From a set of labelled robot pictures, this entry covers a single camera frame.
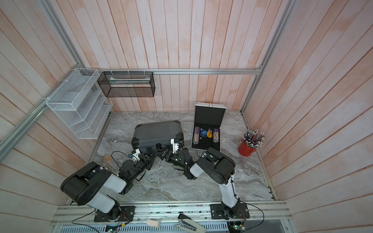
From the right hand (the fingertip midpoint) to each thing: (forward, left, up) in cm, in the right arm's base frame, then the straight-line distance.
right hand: (156, 152), depth 83 cm
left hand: (0, -1, -1) cm, 1 cm away
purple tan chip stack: (+18, -24, -9) cm, 31 cm away
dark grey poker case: (+10, +1, +4) cm, 10 cm away
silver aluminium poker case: (+25, -32, -10) cm, 42 cm away
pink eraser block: (-33, -2, -9) cm, 35 cm away
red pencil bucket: (+7, -55, -7) cm, 56 cm away
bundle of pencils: (+10, -58, +1) cm, 59 cm away
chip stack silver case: (+19, -38, -8) cm, 44 cm away
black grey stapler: (-33, -18, -9) cm, 39 cm away
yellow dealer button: (+21, -34, -11) cm, 42 cm away
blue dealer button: (+22, -30, -10) cm, 39 cm away
